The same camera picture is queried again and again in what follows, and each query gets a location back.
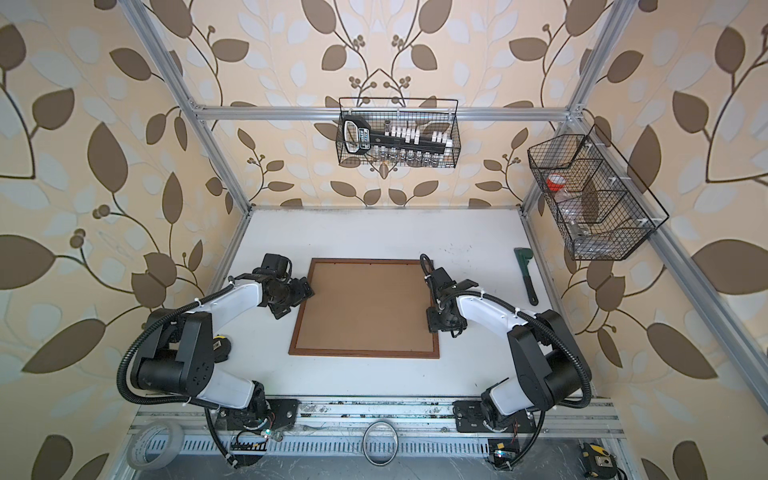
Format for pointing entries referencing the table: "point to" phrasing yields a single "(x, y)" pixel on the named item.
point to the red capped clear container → (555, 182)
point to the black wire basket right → (602, 206)
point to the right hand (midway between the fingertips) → (441, 328)
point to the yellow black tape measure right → (597, 461)
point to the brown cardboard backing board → (367, 306)
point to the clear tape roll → (137, 445)
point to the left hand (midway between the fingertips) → (306, 295)
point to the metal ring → (396, 439)
